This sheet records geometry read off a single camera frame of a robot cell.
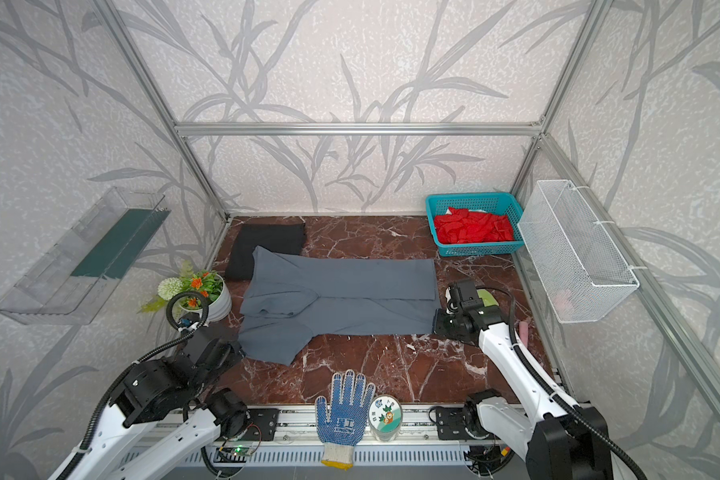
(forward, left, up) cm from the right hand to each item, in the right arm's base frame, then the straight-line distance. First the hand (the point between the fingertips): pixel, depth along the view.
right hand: (437, 316), depth 84 cm
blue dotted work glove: (-25, +24, -6) cm, 35 cm away
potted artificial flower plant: (+6, +64, +8) cm, 64 cm away
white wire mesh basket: (-2, -26, +26) cm, 37 cm away
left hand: (-9, +48, +9) cm, 50 cm away
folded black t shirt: (+35, +54, -7) cm, 65 cm away
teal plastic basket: (+48, -30, -2) cm, 57 cm away
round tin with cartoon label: (-25, +15, +1) cm, 29 cm away
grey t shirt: (+9, +45, -6) cm, 46 cm away
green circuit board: (-31, +50, -7) cm, 59 cm away
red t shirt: (+37, -15, -2) cm, 40 cm away
